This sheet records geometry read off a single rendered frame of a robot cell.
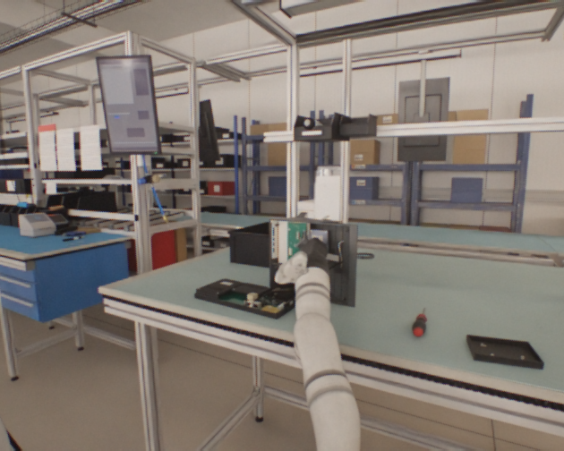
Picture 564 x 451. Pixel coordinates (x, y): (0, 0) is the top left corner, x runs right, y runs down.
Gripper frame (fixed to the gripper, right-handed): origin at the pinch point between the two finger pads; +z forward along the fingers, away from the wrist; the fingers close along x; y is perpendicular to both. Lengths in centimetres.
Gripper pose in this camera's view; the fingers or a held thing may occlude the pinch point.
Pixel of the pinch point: (303, 231)
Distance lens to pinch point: 89.8
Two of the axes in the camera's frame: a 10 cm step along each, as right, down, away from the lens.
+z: 0.6, -5.1, 8.6
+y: 7.8, 5.6, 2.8
